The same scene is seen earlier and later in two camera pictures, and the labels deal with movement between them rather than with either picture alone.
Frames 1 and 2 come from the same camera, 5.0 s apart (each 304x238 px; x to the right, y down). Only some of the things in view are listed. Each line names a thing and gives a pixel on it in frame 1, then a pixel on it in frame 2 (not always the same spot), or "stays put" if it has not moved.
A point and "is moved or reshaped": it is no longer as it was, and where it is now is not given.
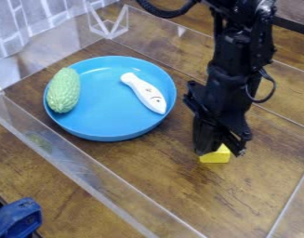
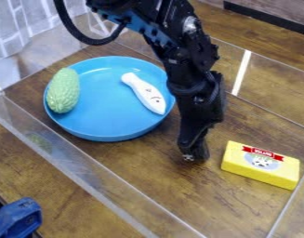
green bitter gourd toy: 62,90 stays put
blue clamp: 17,218 stays put
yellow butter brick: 220,156 is moved or reshaped
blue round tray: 109,112 stays put
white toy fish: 147,94 stays put
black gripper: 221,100 -> 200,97
